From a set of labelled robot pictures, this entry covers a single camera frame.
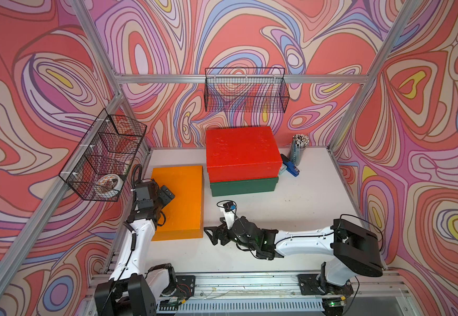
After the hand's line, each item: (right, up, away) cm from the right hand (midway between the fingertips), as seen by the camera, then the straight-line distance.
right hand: (212, 230), depth 76 cm
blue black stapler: (+41, +24, +31) cm, 57 cm away
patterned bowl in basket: (-36, +18, -7) cm, 41 cm away
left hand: (-21, +13, +8) cm, 26 cm away
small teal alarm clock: (+36, +24, +32) cm, 54 cm away
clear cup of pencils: (+42, +37, +22) cm, 61 cm away
